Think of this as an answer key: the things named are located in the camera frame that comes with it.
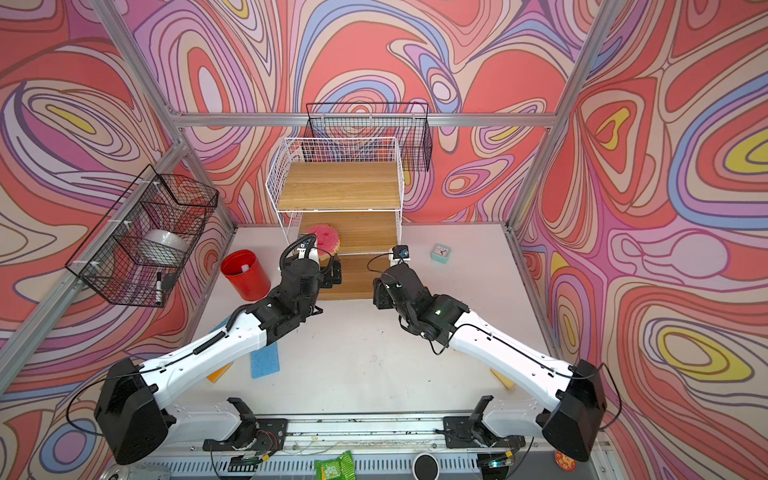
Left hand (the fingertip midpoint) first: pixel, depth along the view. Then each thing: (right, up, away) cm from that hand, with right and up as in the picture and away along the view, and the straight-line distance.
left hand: (324, 253), depth 78 cm
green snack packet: (+6, -50, -9) cm, 52 cm away
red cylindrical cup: (-28, -7, +13) cm, 31 cm away
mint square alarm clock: (+36, 0, +30) cm, 47 cm away
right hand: (+16, -9, -2) cm, 19 cm away
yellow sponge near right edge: (+49, -35, +3) cm, 61 cm away
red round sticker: (+59, -49, -9) cm, 78 cm away
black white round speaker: (+25, -48, -13) cm, 55 cm away
